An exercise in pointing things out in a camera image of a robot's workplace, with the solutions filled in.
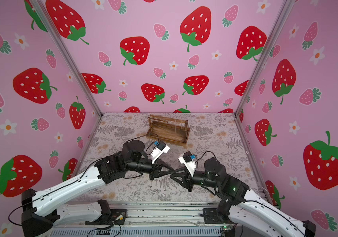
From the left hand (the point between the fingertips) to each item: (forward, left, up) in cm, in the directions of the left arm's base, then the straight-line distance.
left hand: (174, 171), depth 60 cm
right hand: (+1, 0, -3) cm, 3 cm away
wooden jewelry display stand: (+46, +4, -28) cm, 54 cm away
